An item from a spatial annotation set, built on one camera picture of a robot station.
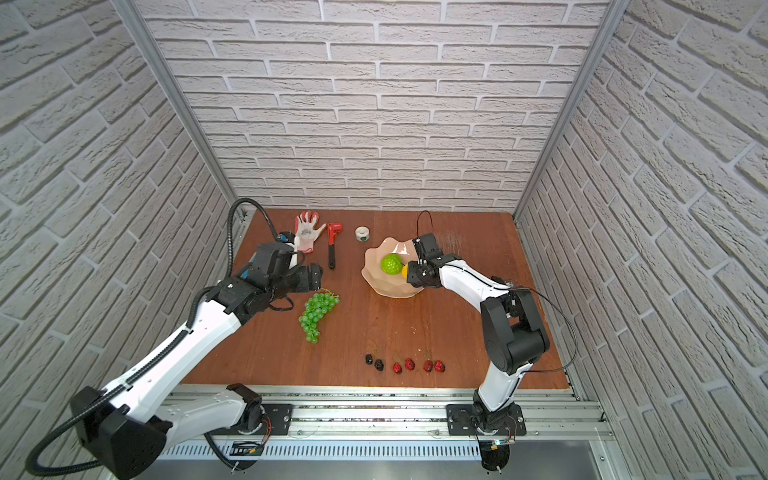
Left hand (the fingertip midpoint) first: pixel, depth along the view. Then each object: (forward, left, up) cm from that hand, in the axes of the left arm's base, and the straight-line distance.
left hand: (309, 266), depth 77 cm
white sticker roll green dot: (+28, -12, -19) cm, 36 cm away
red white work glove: (+32, +10, -21) cm, 40 cm away
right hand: (+7, -31, -14) cm, 34 cm away
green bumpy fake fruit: (+11, -22, -15) cm, 29 cm away
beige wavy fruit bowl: (+6, -23, -21) cm, 31 cm away
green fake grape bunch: (-3, +1, -18) cm, 18 cm away
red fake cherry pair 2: (-21, -35, -20) cm, 45 cm away
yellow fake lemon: (+10, -27, -18) cm, 34 cm away
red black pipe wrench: (+32, 0, -21) cm, 38 cm away
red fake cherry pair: (-20, -27, -21) cm, 39 cm away
